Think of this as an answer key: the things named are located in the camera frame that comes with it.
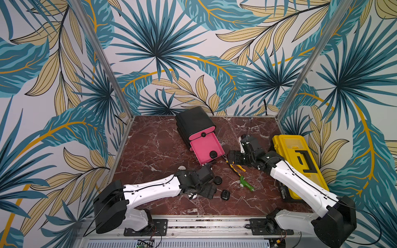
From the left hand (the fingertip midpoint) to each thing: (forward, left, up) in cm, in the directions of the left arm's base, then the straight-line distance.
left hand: (205, 191), depth 77 cm
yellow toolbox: (+19, -48, +9) cm, 52 cm away
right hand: (+16, -15, +8) cm, 23 cm away
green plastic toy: (+6, -23, -6) cm, 25 cm away
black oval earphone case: (0, -11, -7) cm, 13 cm away
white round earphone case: (+15, +14, -6) cm, 21 cm away
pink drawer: (+31, +2, +8) cm, 32 cm away
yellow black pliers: (+15, -18, -7) cm, 24 cm away
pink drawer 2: (+27, +1, 0) cm, 27 cm away
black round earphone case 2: (+8, -7, -7) cm, 13 cm away
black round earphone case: (+23, -5, -3) cm, 24 cm away
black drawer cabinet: (+44, +9, +3) cm, 45 cm away
